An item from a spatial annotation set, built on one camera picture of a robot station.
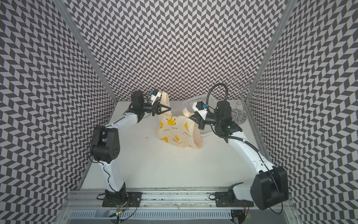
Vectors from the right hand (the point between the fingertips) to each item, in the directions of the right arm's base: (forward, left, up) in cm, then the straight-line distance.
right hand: (188, 117), depth 72 cm
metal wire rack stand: (+20, -37, +2) cm, 42 cm away
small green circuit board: (-37, +35, -24) cm, 56 cm away
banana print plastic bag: (-3, +5, -8) cm, 10 cm away
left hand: (+9, +11, -4) cm, 15 cm away
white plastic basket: (+30, 0, -22) cm, 37 cm away
